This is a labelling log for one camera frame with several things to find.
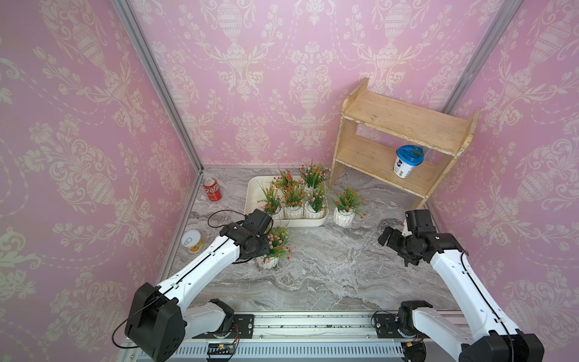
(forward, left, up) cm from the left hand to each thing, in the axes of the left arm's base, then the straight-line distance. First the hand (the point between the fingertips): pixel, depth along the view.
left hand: (263, 250), depth 82 cm
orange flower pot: (+19, -34, +3) cm, 39 cm away
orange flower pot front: (+19, -11, +6) cm, 22 cm away
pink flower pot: (+31, -19, +7) cm, 37 cm away
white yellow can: (+5, +29, -4) cm, 30 cm away
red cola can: (+28, +26, 0) cm, 38 cm away
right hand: (+2, -46, +3) cm, 46 cm away
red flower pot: (+31, -9, 0) cm, 32 cm away
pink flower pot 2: (+19, -20, +1) cm, 28 cm away
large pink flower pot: (+5, -5, -7) cm, 10 cm away
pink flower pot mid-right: (+19, -2, +3) cm, 19 cm away
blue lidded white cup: (+26, -52, +23) cm, 62 cm away
